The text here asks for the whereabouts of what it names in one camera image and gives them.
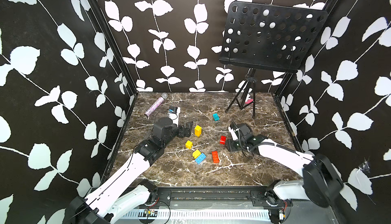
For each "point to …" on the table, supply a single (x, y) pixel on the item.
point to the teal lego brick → (216, 116)
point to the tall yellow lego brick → (198, 131)
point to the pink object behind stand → (249, 101)
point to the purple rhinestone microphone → (156, 105)
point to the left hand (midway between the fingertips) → (185, 118)
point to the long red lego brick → (215, 155)
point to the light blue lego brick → (200, 159)
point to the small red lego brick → (222, 140)
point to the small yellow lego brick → (189, 144)
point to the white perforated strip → (197, 213)
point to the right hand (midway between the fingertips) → (226, 141)
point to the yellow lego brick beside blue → (196, 154)
